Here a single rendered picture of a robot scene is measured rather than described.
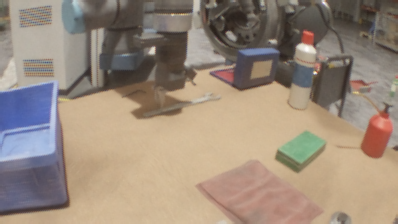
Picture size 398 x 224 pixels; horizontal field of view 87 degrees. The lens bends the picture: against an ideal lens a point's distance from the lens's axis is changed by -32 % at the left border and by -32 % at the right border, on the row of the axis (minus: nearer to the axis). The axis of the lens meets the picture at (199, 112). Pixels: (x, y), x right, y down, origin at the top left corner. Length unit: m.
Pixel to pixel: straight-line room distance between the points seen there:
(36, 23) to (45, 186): 0.92
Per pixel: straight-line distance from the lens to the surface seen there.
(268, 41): 1.68
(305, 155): 0.58
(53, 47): 1.23
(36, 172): 0.43
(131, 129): 0.66
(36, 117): 0.70
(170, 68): 0.66
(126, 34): 1.04
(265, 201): 0.47
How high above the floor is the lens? 0.81
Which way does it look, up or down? 27 degrees down
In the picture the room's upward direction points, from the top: 4 degrees clockwise
